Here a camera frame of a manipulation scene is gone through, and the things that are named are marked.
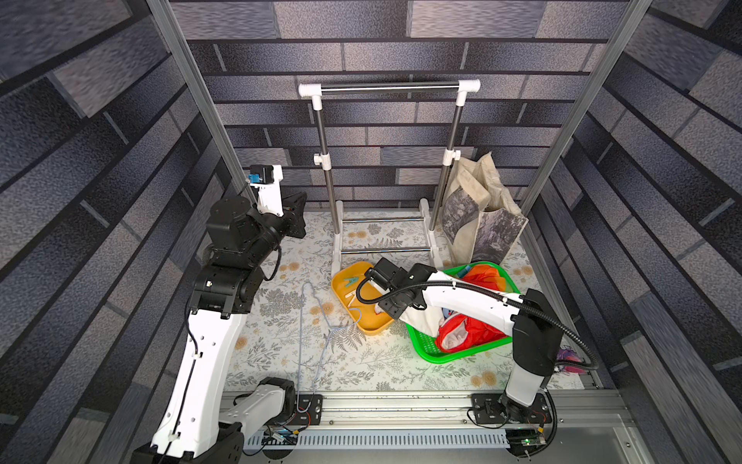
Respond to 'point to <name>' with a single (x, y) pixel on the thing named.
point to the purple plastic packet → (567, 354)
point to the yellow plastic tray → (368, 318)
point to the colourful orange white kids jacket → (458, 332)
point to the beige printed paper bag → (480, 219)
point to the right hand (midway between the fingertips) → (391, 298)
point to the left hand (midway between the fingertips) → (304, 191)
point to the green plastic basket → (426, 345)
